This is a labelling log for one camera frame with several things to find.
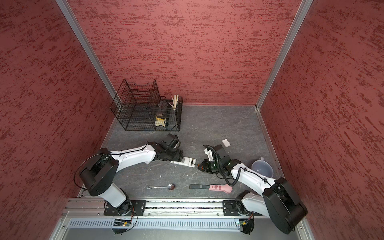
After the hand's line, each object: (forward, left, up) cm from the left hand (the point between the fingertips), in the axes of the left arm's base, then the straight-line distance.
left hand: (178, 159), depth 89 cm
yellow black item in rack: (+29, +16, +2) cm, 33 cm away
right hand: (-9, -12, +3) cm, 15 cm away
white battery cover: (+14, -32, -3) cm, 35 cm away
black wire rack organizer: (+44, +35, -1) cm, 56 cm away
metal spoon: (-16, +3, 0) cm, 16 cm away
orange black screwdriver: (-7, -14, +5) cm, 16 cm away
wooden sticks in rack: (+32, +4, +18) cm, 37 cm away
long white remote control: (-1, -6, -1) cm, 6 cm away
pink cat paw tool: (-16, -26, 0) cm, 30 cm away
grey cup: (-5, -50, +3) cm, 50 cm away
